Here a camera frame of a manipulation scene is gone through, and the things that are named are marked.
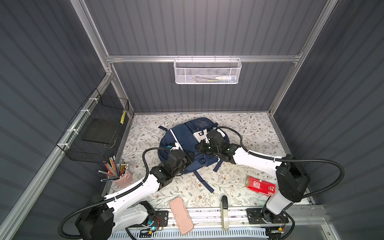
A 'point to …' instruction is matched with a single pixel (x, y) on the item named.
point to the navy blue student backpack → (187, 135)
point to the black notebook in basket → (101, 130)
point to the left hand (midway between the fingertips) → (193, 154)
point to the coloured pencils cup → (117, 172)
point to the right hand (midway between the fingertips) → (194, 147)
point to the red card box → (259, 186)
